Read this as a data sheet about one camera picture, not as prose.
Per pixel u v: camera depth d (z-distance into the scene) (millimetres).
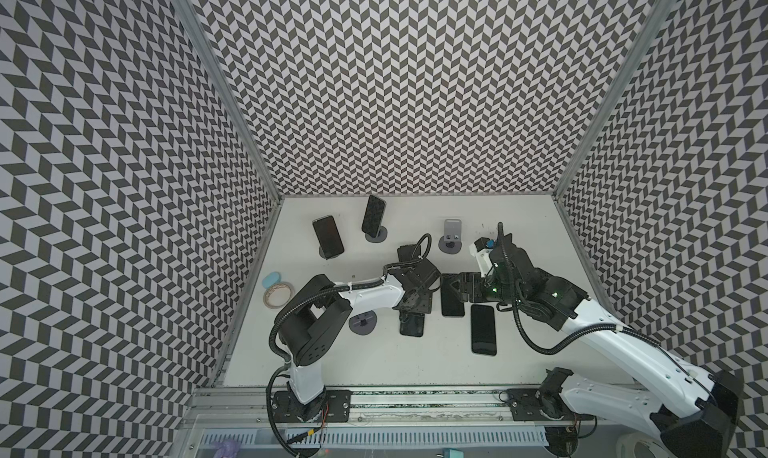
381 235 1004
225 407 707
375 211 991
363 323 813
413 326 812
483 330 822
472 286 628
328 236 972
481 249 655
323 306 474
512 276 534
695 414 395
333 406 708
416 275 705
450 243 1002
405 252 916
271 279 884
